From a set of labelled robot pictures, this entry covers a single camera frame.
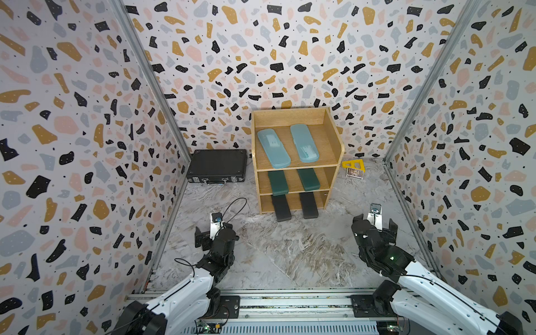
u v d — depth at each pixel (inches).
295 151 31.5
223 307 28.8
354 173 44.7
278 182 35.1
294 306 30.0
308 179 35.5
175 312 18.4
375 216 25.1
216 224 28.2
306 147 31.4
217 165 46.6
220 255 25.5
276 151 30.8
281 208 37.9
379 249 23.3
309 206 38.4
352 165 46.6
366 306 28.9
